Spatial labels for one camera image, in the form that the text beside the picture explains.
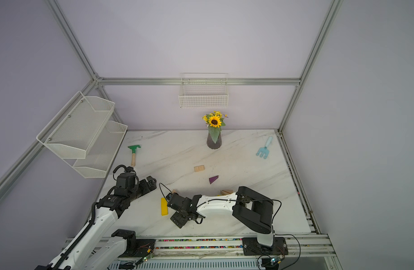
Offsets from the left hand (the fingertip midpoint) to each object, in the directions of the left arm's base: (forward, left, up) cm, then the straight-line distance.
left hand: (148, 186), depth 84 cm
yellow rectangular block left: (-7, -7, -9) cm, 14 cm away
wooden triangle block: (+2, -11, -10) cm, 15 cm away
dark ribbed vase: (+32, -32, -5) cm, 45 cm away
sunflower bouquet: (+31, -34, +16) cm, 49 cm away
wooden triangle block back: (0, -40, -7) cm, 40 cm away
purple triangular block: (+7, -32, -7) cm, 34 cm away
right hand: (-11, -18, -10) cm, 23 cm away
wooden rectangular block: (+16, -24, -9) cm, 30 cm away
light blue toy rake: (+31, -68, -10) cm, 75 cm away
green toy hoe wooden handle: (+30, +20, -8) cm, 37 cm away
